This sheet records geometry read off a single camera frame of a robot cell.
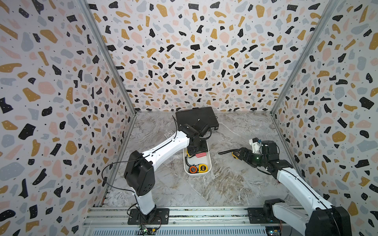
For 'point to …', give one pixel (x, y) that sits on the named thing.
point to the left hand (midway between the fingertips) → (205, 151)
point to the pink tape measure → (201, 155)
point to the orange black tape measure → (193, 169)
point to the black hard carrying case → (197, 117)
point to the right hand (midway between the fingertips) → (238, 155)
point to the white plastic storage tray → (199, 164)
